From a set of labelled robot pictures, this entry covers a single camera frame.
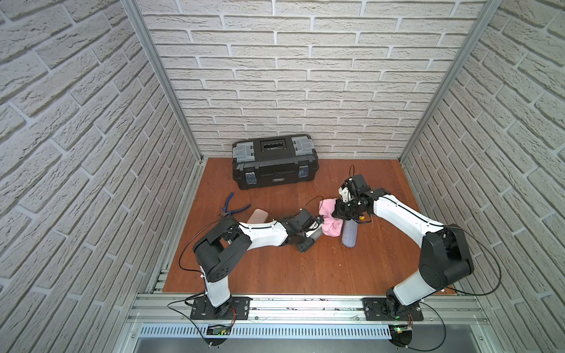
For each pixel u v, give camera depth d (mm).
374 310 739
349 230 900
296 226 706
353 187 716
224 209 974
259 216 931
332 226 835
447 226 475
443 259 447
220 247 502
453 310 758
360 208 664
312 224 738
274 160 957
